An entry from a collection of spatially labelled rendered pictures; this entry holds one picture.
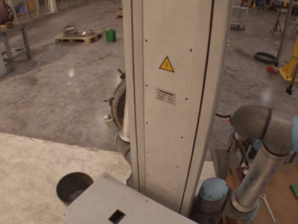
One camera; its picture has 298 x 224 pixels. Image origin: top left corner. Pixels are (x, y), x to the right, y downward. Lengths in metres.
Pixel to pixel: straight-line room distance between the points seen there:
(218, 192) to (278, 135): 0.55
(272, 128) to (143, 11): 0.55
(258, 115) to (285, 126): 0.10
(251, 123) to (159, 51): 0.38
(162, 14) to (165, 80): 0.22
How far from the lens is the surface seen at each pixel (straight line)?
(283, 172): 1.91
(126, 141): 1.38
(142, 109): 0.84
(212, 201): 1.19
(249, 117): 0.75
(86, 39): 6.03
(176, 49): 0.66
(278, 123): 0.74
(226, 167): 2.37
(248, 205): 1.15
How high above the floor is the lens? 1.73
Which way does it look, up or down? 36 degrees down
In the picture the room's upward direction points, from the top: straight up
